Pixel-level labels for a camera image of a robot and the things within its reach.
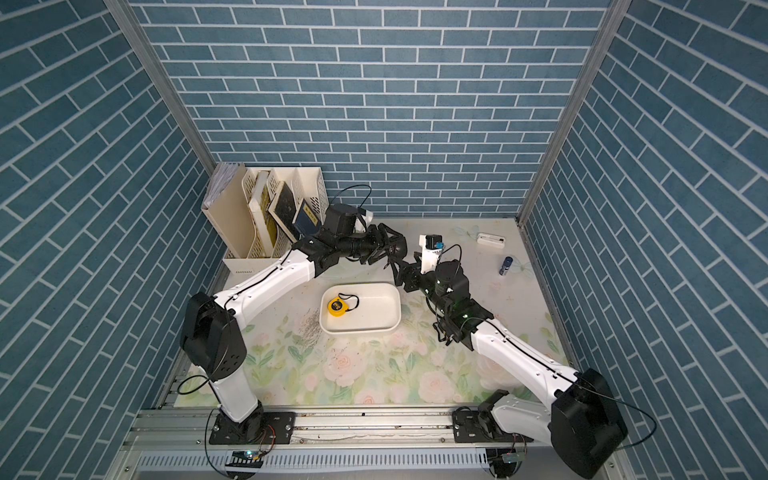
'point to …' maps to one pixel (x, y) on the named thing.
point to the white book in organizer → (258, 216)
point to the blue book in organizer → (307, 221)
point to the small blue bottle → (508, 261)
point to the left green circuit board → (245, 459)
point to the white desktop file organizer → (305, 182)
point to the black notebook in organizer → (283, 209)
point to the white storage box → (379, 309)
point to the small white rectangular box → (491, 240)
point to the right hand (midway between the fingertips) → (405, 258)
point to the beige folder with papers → (227, 209)
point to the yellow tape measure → (338, 307)
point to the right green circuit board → (513, 457)
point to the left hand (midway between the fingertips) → (406, 244)
